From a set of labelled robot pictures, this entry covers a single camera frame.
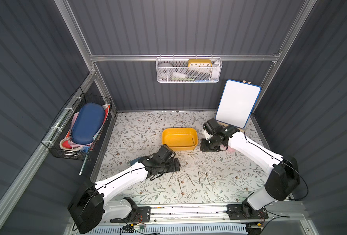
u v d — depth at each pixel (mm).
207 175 869
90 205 398
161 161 623
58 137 630
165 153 624
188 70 903
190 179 850
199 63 868
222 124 1023
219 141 588
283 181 420
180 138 1045
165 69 825
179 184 839
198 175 867
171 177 865
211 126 654
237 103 910
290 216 738
